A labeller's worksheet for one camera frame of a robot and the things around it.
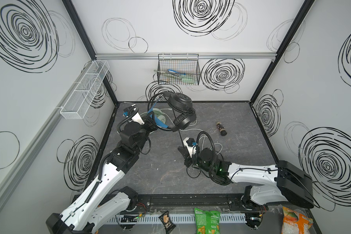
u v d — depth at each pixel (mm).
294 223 654
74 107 711
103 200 445
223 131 991
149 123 573
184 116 541
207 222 655
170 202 741
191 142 631
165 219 680
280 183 424
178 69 888
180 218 707
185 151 654
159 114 1014
